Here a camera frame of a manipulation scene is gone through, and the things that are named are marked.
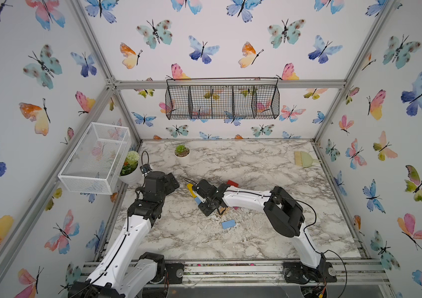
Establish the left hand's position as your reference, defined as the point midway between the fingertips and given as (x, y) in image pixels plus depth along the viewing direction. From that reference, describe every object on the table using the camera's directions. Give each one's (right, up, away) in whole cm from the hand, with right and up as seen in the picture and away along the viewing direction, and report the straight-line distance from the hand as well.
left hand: (166, 178), depth 81 cm
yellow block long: (+11, -2, -8) cm, 14 cm away
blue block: (+27, -22, +6) cm, 35 cm away
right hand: (+16, -15, +10) cm, 24 cm away
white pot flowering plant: (-20, +2, +11) cm, 23 cm away
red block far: (+30, -5, +20) cm, 36 cm away
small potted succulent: (+2, +12, +23) cm, 25 cm away
